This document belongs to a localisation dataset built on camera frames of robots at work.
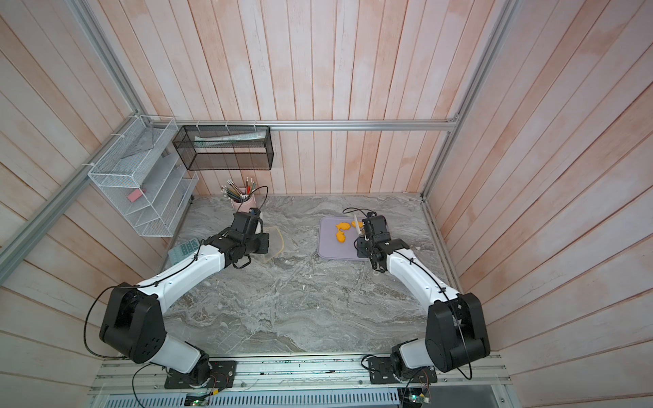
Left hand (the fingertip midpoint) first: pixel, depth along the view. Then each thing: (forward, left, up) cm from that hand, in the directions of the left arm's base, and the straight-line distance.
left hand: (264, 242), depth 89 cm
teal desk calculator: (+3, +35, -11) cm, 37 cm away
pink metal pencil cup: (+22, +13, -5) cm, 26 cm away
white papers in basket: (+30, +22, +22) cm, 43 cm away
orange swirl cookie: (+11, -28, -11) cm, 32 cm away
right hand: (+1, -37, -1) cm, 37 cm away
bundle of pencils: (+27, +18, -1) cm, 32 cm away
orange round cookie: (+16, -30, -11) cm, 36 cm away
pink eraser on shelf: (+9, +42, +15) cm, 45 cm away
